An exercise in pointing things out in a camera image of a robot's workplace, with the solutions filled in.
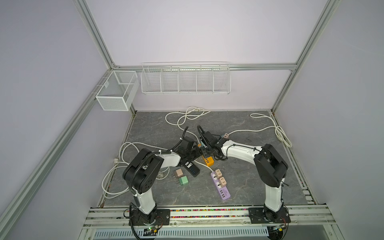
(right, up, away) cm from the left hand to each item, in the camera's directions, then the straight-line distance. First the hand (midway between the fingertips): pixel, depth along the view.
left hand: (203, 153), depth 94 cm
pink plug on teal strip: (+15, +11, +3) cm, 19 cm away
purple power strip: (+11, -17, -15) cm, 25 cm away
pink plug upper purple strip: (+8, -9, -13) cm, 17 cm away
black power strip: (-7, -8, -6) cm, 12 cm away
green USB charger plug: (-12, -14, -9) cm, 20 cm away
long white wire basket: (-9, +50, +6) cm, 51 cm away
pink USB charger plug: (-15, -10, -7) cm, 19 cm away
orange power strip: (+2, 0, -9) cm, 9 cm away
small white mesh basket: (-57, +41, +6) cm, 70 cm away
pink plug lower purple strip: (+10, -12, -15) cm, 22 cm away
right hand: (+2, +1, +1) cm, 3 cm away
